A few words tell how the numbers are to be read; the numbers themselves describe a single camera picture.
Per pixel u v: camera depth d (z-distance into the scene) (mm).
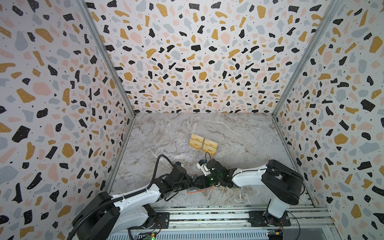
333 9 721
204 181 749
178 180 667
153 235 702
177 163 795
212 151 923
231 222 737
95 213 387
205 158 968
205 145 923
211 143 923
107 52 860
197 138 950
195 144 950
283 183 468
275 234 716
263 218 746
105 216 402
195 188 827
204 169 784
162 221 732
